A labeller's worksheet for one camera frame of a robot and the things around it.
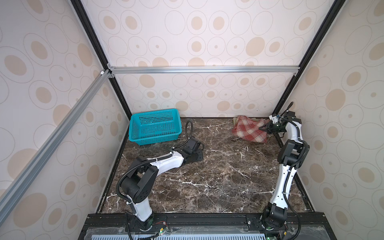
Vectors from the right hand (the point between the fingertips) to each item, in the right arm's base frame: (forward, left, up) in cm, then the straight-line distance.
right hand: (262, 126), depth 105 cm
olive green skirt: (+13, +16, -6) cm, 21 cm away
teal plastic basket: (+6, +78, -5) cm, 78 cm away
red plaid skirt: (-1, +8, -2) cm, 8 cm away
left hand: (-22, +41, +2) cm, 47 cm away
